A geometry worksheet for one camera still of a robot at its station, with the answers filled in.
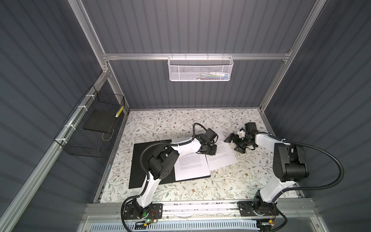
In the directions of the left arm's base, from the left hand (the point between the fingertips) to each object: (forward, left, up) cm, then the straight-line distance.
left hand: (215, 151), depth 93 cm
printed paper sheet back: (-8, +16, -2) cm, 18 cm away
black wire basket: (+2, +68, +26) cm, 73 cm away
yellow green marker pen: (+16, +56, +24) cm, 64 cm away
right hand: (+4, -12, +1) cm, 12 cm away
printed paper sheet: (-2, -6, -2) cm, 7 cm away
